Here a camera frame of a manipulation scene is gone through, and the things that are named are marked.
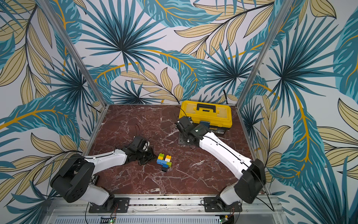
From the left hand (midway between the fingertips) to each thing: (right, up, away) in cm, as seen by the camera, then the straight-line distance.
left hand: (157, 159), depth 87 cm
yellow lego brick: (+2, 0, +1) cm, 2 cm away
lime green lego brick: (+7, -3, -1) cm, 8 cm away
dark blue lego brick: (+4, -5, -3) cm, 8 cm away
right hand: (+16, +14, -7) cm, 22 cm away
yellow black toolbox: (+39, +27, +4) cm, 48 cm away
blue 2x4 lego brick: (+3, -2, 0) cm, 4 cm away
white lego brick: (+6, -1, +1) cm, 6 cm away
